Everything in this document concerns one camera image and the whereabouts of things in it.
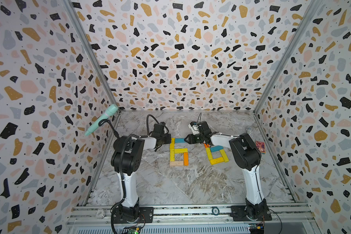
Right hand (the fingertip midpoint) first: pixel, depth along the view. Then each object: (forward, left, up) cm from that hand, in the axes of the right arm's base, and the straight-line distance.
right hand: (188, 139), depth 102 cm
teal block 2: (0, +6, -2) cm, 6 cm away
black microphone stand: (-7, +44, +14) cm, 47 cm away
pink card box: (-3, -51, -3) cm, 51 cm away
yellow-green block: (-10, -14, -3) cm, 17 cm away
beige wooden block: (-18, +7, -1) cm, 19 cm away
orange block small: (-14, +2, -2) cm, 14 cm away
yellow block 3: (-4, +11, -1) cm, 12 cm away
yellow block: (-12, +11, -1) cm, 16 cm away
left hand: (+1, +11, 0) cm, 11 cm away
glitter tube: (+8, -44, 0) cm, 45 cm away
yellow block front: (-15, -18, -1) cm, 24 cm away
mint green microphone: (-4, +41, +32) cm, 52 cm away
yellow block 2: (-9, +6, -1) cm, 11 cm away
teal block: (-7, -19, 0) cm, 20 cm away
